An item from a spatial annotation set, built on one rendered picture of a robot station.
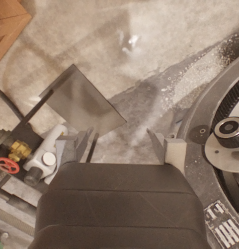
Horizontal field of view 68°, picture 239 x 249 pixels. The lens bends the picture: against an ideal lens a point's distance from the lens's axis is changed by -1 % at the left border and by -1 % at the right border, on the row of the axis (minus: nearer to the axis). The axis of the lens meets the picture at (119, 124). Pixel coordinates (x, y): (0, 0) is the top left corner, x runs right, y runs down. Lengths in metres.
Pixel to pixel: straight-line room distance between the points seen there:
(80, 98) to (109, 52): 0.29
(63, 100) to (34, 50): 0.27
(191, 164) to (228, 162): 0.07
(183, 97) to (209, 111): 0.49
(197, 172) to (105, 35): 0.66
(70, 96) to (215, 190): 0.83
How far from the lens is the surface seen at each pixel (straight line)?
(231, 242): 0.31
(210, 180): 0.35
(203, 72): 0.90
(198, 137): 0.42
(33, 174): 0.67
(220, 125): 0.35
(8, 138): 0.68
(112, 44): 0.85
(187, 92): 0.93
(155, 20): 0.82
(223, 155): 0.36
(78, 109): 1.03
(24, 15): 0.86
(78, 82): 0.94
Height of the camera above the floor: 0.81
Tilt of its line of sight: 51 degrees down
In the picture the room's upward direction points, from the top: 168 degrees counter-clockwise
